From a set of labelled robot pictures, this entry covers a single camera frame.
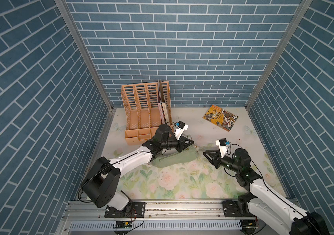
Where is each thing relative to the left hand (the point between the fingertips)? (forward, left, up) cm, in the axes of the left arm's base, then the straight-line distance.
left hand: (196, 144), depth 76 cm
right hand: (-2, -7, -6) cm, 9 cm away
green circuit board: (-32, +36, -24) cm, 54 cm away
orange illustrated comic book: (+35, -25, -18) cm, 47 cm away
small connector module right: (-33, -26, -21) cm, 47 cm away
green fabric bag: (-2, +3, -8) cm, 9 cm away
